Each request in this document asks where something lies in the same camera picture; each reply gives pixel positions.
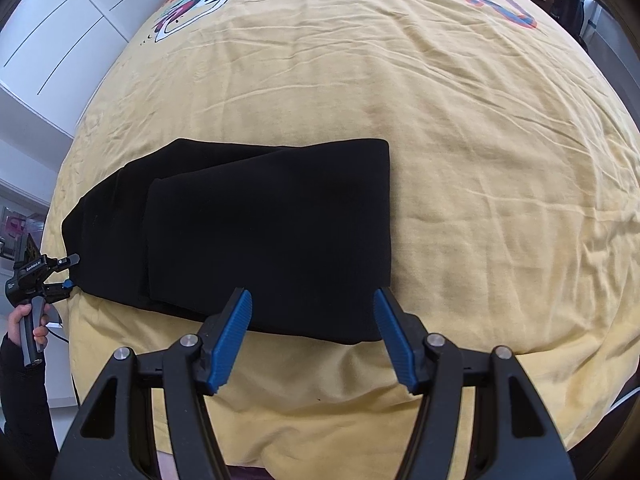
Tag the white wardrobe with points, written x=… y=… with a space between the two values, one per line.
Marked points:
x=65 y=25

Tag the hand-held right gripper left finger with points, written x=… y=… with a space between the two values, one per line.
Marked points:
x=232 y=345

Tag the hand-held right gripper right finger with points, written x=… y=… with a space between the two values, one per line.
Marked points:
x=395 y=345

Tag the person's left hand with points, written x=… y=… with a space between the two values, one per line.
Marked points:
x=39 y=332

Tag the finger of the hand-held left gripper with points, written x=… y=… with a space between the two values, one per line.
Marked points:
x=65 y=260
x=60 y=287

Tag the black bag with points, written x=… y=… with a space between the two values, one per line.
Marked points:
x=569 y=7

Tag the black pants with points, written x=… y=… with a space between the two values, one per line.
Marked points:
x=270 y=240

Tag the yellow printed blanket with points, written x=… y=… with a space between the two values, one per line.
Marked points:
x=475 y=160

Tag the person's left forearm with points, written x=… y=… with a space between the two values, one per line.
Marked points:
x=25 y=405

